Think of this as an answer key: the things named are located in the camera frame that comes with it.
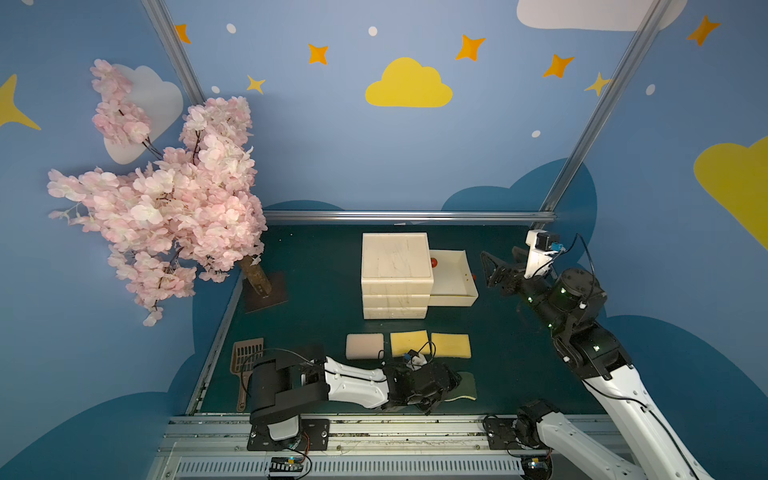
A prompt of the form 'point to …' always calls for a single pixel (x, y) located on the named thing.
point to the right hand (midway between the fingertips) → (506, 249)
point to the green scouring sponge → (466, 388)
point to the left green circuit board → (286, 464)
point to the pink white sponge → (364, 346)
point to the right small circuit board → (536, 467)
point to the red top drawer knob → (434, 262)
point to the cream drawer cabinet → (396, 275)
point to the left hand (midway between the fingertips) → (462, 386)
